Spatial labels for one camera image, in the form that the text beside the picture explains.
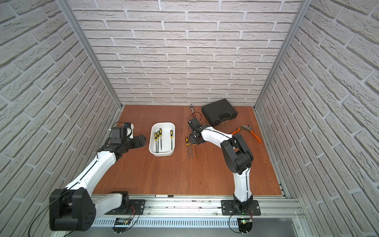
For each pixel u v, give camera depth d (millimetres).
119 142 643
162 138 1003
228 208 726
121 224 715
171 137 1003
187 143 974
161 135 1007
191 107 1176
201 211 741
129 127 775
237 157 517
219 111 1104
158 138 1001
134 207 726
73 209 395
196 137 712
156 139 992
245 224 707
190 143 967
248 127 1065
